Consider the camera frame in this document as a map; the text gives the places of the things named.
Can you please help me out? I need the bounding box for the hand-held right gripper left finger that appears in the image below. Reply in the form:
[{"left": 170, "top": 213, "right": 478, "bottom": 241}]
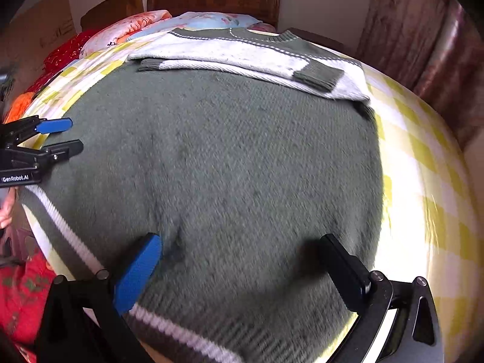
[{"left": 36, "top": 232, "right": 163, "bottom": 363}]

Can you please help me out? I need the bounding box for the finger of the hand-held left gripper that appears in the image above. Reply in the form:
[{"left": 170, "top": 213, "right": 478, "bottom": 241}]
[
  {"left": 23, "top": 140, "right": 84, "bottom": 165},
  {"left": 2, "top": 115, "right": 73, "bottom": 137}
]

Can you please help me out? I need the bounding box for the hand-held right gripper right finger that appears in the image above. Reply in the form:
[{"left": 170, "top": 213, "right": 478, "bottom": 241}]
[{"left": 319, "top": 233, "right": 445, "bottom": 363}]

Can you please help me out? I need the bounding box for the green and white knit sweater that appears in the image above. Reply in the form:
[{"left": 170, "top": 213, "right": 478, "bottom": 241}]
[{"left": 19, "top": 26, "right": 386, "bottom": 363}]

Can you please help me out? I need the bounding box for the person's left hand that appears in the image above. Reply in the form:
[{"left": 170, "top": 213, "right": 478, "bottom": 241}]
[{"left": 0, "top": 191, "right": 15, "bottom": 229}]

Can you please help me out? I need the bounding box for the orange cloth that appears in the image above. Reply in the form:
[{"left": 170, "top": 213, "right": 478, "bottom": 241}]
[{"left": 5, "top": 93, "right": 36, "bottom": 123}]

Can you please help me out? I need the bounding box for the red patterned blanket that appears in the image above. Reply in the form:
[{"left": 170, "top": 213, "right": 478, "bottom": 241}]
[{"left": 23, "top": 30, "right": 95, "bottom": 95}]

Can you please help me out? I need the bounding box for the cardboard box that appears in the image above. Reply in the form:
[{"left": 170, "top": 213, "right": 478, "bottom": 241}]
[{"left": 0, "top": 0, "right": 76, "bottom": 80}]

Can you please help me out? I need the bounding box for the pink floral pillow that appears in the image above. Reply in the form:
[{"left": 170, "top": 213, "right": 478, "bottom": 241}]
[{"left": 79, "top": 9, "right": 172, "bottom": 59}]

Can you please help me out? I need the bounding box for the red floral cloth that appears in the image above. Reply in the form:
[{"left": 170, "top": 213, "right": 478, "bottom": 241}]
[{"left": 0, "top": 250, "right": 57, "bottom": 363}]

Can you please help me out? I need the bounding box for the small wooden headboard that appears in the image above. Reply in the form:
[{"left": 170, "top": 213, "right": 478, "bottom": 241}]
[{"left": 80, "top": 0, "right": 145, "bottom": 33}]

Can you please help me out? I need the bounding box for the yellow checked bed sheet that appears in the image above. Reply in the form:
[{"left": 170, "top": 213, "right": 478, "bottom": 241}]
[{"left": 19, "top": 32, "right": 481, "bottom": 363}]

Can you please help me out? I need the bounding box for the light blue floral pillow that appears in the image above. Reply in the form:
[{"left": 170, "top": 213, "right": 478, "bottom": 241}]
[{"left": 129, "top": 11, "right": 276, "bottom": 40}]

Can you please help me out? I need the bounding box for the floral curtain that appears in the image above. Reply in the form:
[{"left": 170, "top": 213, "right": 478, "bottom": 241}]
[{"left": 355, "top": 0, "right": 477, "bottom": 148}]

